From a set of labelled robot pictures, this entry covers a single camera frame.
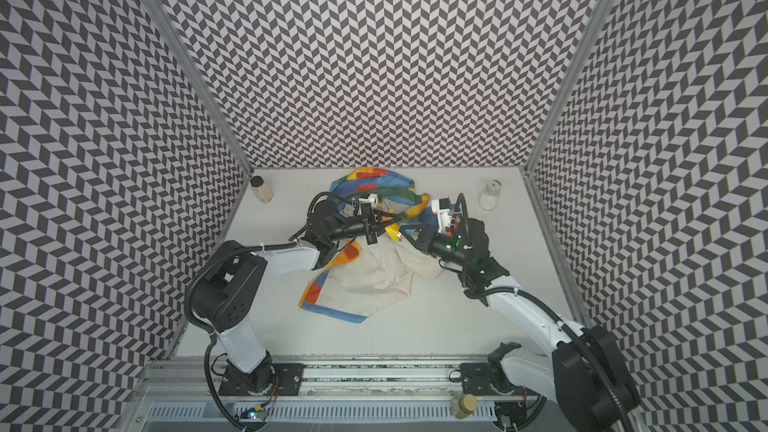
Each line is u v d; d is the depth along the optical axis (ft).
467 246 1.90
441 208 2.36
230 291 1.56
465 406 1.91
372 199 2.70
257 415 2.17
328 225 2.33
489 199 3.35
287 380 2.38
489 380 2.38
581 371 1.32
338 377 2.46
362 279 2.94
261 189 3.41
